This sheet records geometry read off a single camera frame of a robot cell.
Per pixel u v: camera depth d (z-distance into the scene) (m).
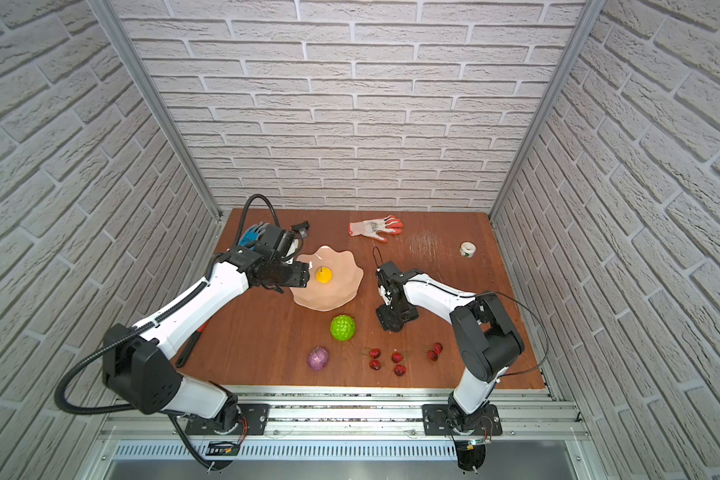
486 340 0.47
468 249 1.07
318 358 0.79
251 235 1.10
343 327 0.83
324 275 0.97
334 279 0.98
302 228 1.15
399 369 0.81
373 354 0.84
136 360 0.41
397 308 0.76
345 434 0.74
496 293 0.50
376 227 1.14
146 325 0.43
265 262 0.58
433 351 0.85
